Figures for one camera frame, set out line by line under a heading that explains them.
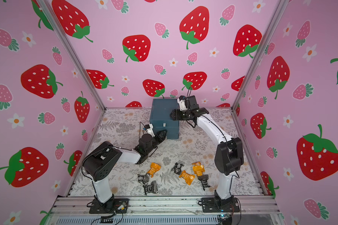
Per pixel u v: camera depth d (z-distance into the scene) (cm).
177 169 86
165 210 73
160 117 87
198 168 86
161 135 82
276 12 71
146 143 72
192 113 66
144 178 82
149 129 85
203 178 83
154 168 87
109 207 66
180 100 80
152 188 79
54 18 72
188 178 84
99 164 50
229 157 49
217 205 65
